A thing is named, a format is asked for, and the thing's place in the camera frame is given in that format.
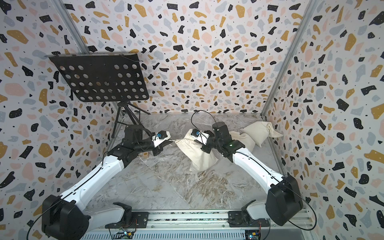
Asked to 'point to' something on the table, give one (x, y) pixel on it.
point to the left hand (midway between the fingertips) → (170, 139)
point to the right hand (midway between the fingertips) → (198, 137)
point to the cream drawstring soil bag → (199, 159)
